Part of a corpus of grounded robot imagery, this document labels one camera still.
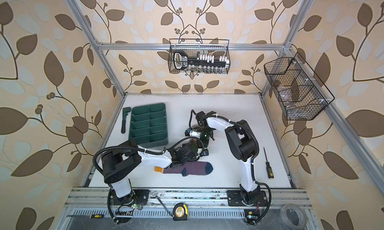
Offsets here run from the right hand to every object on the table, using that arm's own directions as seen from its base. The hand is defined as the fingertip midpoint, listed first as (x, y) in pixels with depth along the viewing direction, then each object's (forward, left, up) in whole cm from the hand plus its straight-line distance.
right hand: (201, 147), depth 91 cm
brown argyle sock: (+7, +2, +12) cm, 14 cm away
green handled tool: (+30, +55, +2) cm, 62 cm away
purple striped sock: (-13, +8, +1) cm, 15 cm away
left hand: (+1, +4, +3) cm, 5 cm away
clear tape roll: (-36, -42, -1) cm, 55 cm away
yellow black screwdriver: (-33, +51, 0) cm, 61 cm away
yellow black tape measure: (-33, +11, +3) cm, 35 cm away
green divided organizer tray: (+14, +34, +5) cm, 37 cm away
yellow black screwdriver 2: (-14, -37, +1) cm, 40 cm away
